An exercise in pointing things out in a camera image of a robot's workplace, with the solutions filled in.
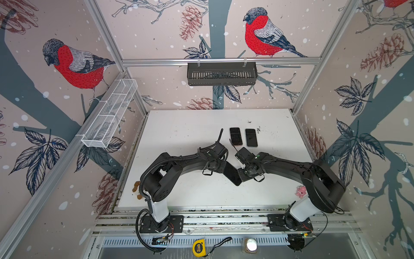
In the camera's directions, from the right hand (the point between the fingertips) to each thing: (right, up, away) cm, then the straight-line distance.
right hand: (242, 179), depth 89 cm
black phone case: (-6, +3, +2) cm, 7 cm away
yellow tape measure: (-23, -21, -23) cm, 38 cm away
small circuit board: (-40, -23, -17) cm, 49 cm away
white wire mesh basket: (-68, +32, -14) cm, 76 cm away
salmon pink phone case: (-1, +23, +18) cm, 29 cm away
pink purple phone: (-1, +24, +18) cm, 30 cm away
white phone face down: (+9, +22, +17) cm, 29 cm away
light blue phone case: (+9, +22, +17) cm, 29 cm away
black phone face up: (-5, +2, +3) cm, 6 cm away
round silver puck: (-2, -15, -29) cm, 32 cm away
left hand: (-11, +6, +1) cm, 13 cm away
